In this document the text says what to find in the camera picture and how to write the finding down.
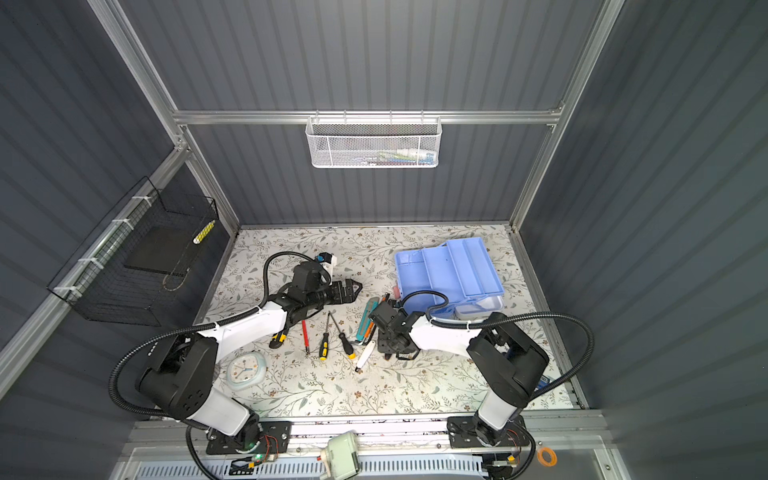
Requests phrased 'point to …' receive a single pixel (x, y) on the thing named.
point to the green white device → (341, 457)
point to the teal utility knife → (367, 318)
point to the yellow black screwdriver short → (323, 351)
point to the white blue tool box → (453, 280)
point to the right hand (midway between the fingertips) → (389, 345)
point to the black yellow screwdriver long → (344, 340)
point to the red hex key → (307, 342)
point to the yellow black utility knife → (277, 340)
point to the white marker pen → (364, 358)
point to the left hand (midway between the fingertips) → (351, 285)
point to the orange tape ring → (552, 455)
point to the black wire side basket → (136, 268)
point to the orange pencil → (372, 323)
